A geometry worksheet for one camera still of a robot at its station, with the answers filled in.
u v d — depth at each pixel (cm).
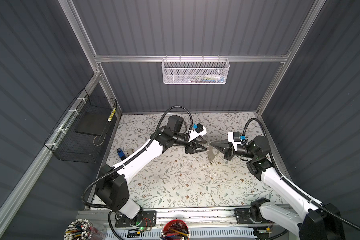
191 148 65
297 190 46
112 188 42
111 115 81
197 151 67
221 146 63
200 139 71
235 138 56
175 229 67
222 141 63
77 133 74
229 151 62
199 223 72
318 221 39
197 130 61
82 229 56
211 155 72
